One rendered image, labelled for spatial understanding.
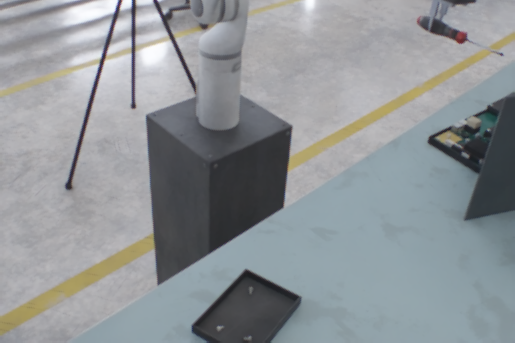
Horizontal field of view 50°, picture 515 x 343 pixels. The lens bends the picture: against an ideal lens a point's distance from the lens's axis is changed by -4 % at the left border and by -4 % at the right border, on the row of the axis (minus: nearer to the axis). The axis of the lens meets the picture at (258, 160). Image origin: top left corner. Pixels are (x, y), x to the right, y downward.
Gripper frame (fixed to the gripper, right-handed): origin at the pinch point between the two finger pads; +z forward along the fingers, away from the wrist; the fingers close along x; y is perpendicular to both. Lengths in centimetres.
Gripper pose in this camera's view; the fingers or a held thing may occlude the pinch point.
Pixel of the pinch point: (433, 30)
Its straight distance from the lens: 103.5
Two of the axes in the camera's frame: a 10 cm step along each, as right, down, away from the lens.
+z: -1.4, 8.5, 5.1
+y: 6.6, 4.7, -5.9
